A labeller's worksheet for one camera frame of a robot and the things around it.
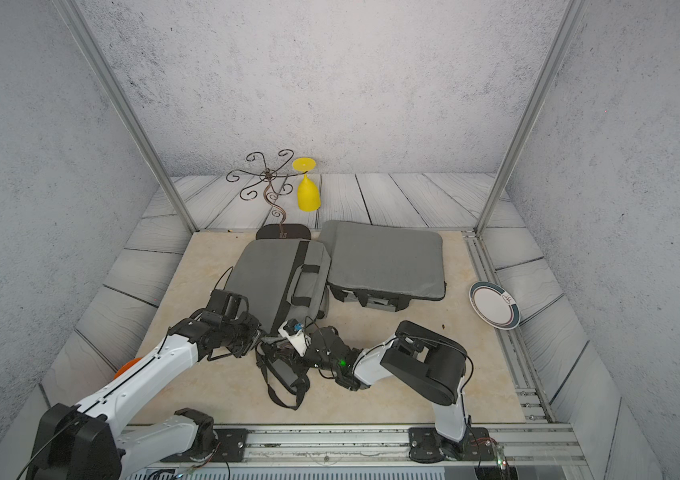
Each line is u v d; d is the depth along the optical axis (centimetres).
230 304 67
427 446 73
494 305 100
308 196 101
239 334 71
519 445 74
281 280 97
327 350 66
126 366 81
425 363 49
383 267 101
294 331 73
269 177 94
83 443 39
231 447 73
